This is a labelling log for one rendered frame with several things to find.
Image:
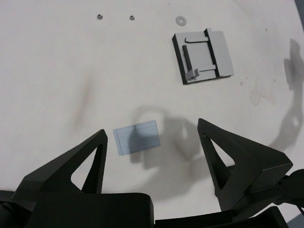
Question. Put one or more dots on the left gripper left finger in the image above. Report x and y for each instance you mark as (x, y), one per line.
(55, 176)

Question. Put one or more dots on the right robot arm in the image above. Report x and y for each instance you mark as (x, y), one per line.
(291, 188)

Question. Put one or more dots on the grey metal washer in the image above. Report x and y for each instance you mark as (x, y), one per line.
(181, 17)

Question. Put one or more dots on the grey hex flange nut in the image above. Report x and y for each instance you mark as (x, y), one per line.
(99, 16)

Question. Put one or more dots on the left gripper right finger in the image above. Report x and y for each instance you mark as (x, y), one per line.
(256, 166)

